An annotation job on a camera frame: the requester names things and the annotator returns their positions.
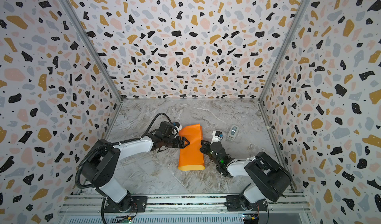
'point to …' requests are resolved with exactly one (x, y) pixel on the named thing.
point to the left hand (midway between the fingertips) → (186, 142)
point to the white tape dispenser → (232, 132)
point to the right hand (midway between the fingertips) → (201, 141)
